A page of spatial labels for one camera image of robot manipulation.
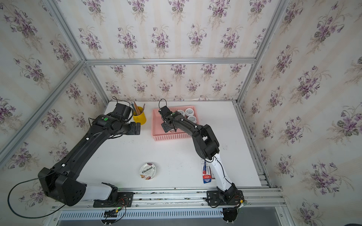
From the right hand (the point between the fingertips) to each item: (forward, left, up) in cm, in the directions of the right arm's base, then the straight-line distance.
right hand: (172, 124), depth 100 cm
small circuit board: (-52, +28, -6) cm, 60 cm away
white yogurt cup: (+10, -12, +2) cm, 16 cm away
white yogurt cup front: (-8, -1, +5) cm, 10 cm away
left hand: (-15, +20, +15) cm, 29 cm away
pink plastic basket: (-10, +8, +3) cm, 13 cm away
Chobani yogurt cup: (-33, +12, +1) cm, 35 cm away
